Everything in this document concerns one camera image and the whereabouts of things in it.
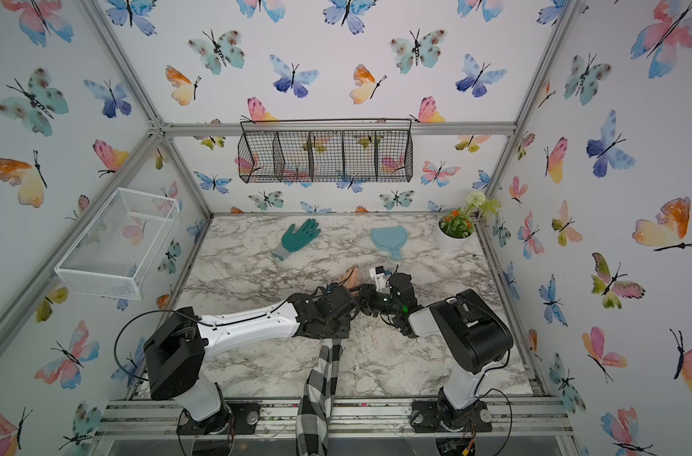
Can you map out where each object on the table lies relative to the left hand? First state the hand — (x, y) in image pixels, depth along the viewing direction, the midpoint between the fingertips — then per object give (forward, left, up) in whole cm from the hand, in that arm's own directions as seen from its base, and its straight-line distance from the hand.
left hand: (349, 328), depth 83 cm
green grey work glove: (+38, +21, -6) cm, 43 cm away
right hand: (+9, +1, +3) cm, 9 cm away
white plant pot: (+32, -37, +4) cm, 49 cm away
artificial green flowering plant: (+38, -45, +11) cm, 60 cm away
